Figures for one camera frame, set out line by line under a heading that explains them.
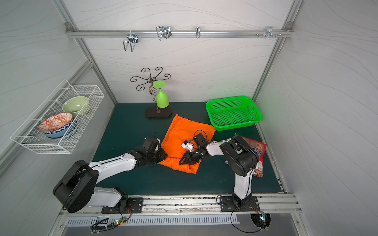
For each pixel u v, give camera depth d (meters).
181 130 1.03
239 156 0.51
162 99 0.91
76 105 0.72
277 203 0.76
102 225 0.69
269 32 0.76
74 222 0.70
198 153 0.80
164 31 0.76
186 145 0.87
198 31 0.72
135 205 0.74
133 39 0.78
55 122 0.63
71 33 0.77
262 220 0.71
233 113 1.14
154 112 1.11
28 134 0.56
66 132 0.57
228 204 0.73
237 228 0.66
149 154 0.69
